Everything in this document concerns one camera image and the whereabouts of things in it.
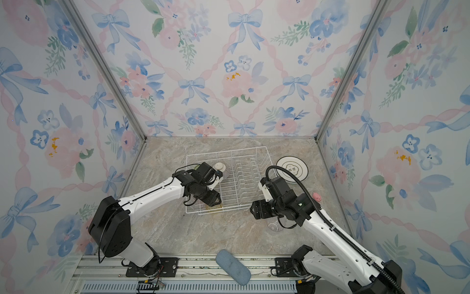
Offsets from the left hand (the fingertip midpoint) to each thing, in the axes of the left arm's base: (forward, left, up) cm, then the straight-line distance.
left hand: (215, 196), depth 84 cm
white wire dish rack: (+8, -12, -6) cm, 15 cm away
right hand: (-7, -19, +5) cm, 21 cm away
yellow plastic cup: (-6, -1, +2) cm, 6 cm away
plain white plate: (+23, -42, -6) cm, 49 cm away
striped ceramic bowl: (+17, -1, 0) cm, 17 cm away
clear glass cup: (-10, -27, -8) cm, 30 cm away
